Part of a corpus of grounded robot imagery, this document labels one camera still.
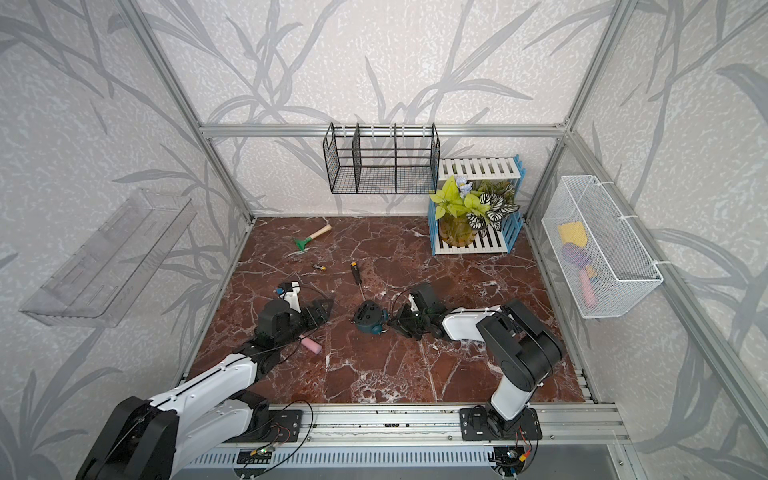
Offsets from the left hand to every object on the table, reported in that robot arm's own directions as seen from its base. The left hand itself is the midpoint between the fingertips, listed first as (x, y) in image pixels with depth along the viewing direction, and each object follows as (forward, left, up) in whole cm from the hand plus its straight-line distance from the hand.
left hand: (327, 304), depth 86 cm
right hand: (-2, -17, -6) cm, 18 cm away
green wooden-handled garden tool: (+30, +16, -9) cm, 35 cm away
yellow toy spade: (+18, -73, +13) cm, 76 cm away
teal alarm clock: (-2, -12, -4) cm, 13 cm away
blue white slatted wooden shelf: (+40, -48, +19) cm, 65 cm away
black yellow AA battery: (+19, +7, -9) cm, 22 cm away
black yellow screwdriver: (+16, -6, -8) cm, 19 cm away
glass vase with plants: (+25, -41, +15) cm, 50 cm away
